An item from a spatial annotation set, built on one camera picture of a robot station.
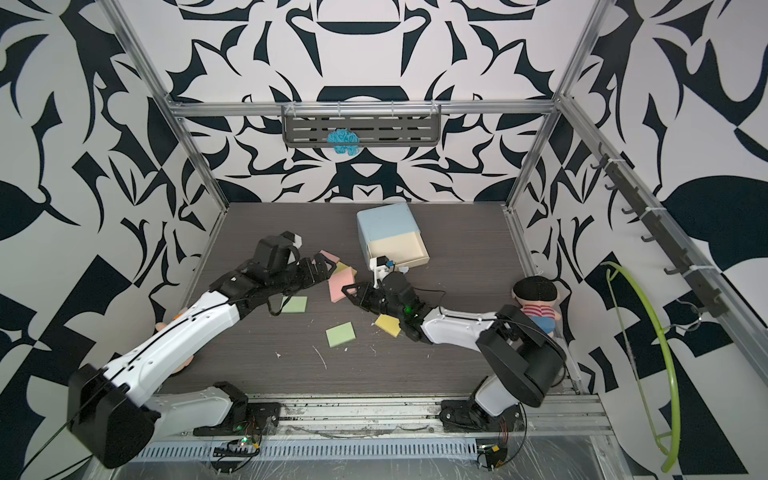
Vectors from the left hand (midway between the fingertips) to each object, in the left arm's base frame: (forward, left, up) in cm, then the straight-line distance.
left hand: (324, 264), depth 79 cm
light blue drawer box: (+18, -16, -5) cm, 25 cm away
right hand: (-4, -5, -4) cm, 8 cm away
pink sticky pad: (-2, -4, -4) cm, 6 cm away
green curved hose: (-44, -63, +2) cm, 77 cm away
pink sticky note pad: (+18, +3, -22) cm, 29 cm away
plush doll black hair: (-5, -60, -13) cm, 61 cm away
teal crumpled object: (+36, -5, +15) cm, 39 cm away
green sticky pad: (-11, -3, -20) cm, 23 cm away
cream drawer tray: (+10, -22, -9) cm, 26 cm away
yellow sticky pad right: (-9, -17, -20) cm, 28 cm away
